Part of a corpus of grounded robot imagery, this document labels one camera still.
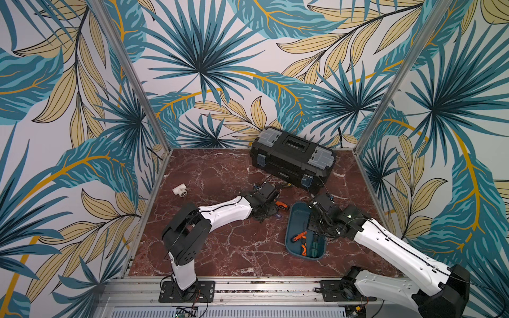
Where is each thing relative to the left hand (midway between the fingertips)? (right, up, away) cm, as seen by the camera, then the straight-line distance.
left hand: (272, 213), depth 88 cm
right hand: (+14, -2, -10) cm, 18 cm away
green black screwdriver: (+16, -14, -8) cm, 23 cm away
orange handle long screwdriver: (+13, -12, -4) cm, 18 cm away
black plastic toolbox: (+11, +24, +5) cm, 26 cm away
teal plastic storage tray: (+12, -12, -2) cm, 17 cm away
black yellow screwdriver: (+9, +12, +15) cm, 21 cm away
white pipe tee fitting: (-44, +9, +10) cm, 46 cm away
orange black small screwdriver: (+11, -10, -3) cm, 15 cm away
